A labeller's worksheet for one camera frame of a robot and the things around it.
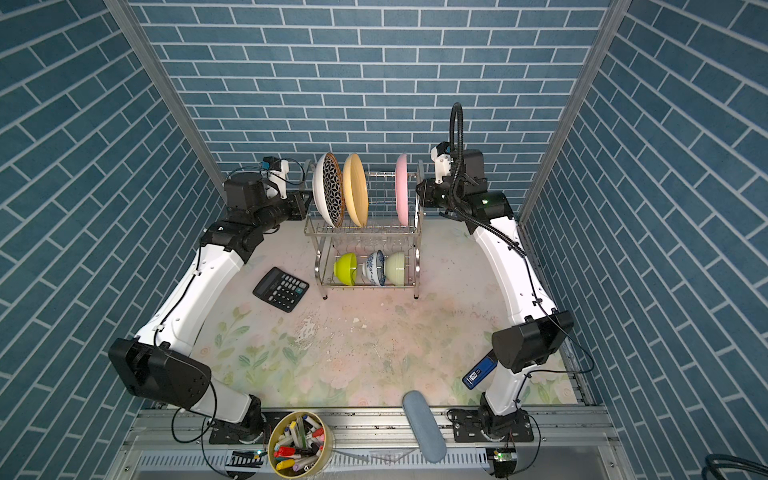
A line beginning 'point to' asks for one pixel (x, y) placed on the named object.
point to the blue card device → (480, 370)
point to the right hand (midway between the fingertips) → (415, 183)
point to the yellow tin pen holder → (300, 445)
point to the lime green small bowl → (345, 268)
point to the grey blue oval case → (428, 435)
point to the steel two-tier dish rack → (383, 231)
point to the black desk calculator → (281, 289)
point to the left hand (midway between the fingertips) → (311, 192)
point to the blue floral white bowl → (374, 267)
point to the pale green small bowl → (395, 267)
